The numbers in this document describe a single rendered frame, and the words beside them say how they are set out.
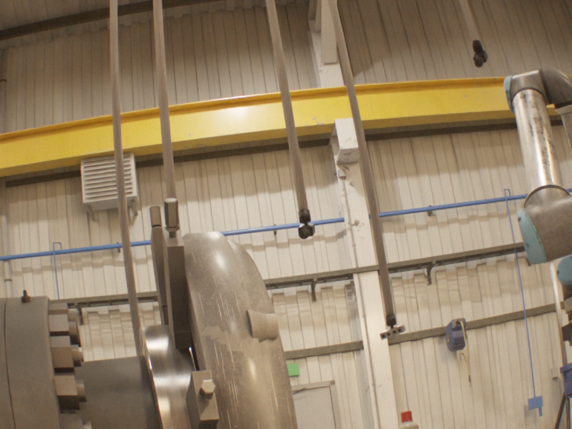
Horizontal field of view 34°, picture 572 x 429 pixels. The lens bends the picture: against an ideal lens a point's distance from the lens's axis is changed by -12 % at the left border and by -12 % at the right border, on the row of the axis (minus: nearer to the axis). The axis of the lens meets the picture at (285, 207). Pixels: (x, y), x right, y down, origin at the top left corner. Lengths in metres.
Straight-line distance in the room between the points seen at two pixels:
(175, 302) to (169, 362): 0.10
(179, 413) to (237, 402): 0.17
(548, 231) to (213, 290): 1.12
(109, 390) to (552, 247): 1.23
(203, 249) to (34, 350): 0.35
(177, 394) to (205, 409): 0.21
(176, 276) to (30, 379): 0.32
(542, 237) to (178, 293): 1.11
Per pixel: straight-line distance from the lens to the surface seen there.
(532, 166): 2.65
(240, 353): 1.48
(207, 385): 1.37
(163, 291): 1.86
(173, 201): 1.59
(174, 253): 1.59
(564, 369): 3.18
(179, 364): 1.65
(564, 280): 2.96
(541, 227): 2.46
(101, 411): 1.67
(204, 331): 1.51
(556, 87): 2.93
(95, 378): 1.71
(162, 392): 1.62
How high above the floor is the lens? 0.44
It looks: 18 degrees up
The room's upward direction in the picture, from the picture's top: 8 degrees counter-clockwise
